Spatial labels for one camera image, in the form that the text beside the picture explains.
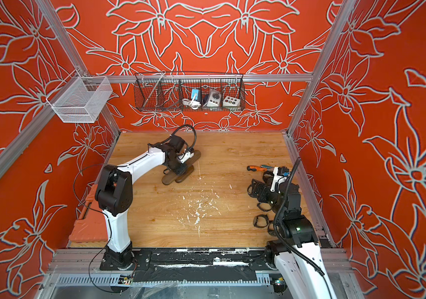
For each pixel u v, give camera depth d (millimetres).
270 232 791
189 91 1000
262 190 633
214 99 904
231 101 940
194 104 850
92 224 777
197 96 840
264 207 876
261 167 1007
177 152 795
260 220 832
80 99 898
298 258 455
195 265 728
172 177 876
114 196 515
